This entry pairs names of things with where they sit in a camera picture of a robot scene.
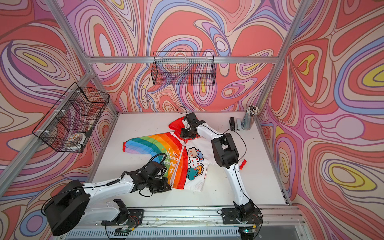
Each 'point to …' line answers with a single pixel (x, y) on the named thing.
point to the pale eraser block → (238, 124)
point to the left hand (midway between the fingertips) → (173, 190)
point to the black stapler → (232, 123)
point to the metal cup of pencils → (252, 111)
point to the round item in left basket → (77, 137)
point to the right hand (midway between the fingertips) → (183, 138)
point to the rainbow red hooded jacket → (187, 160)
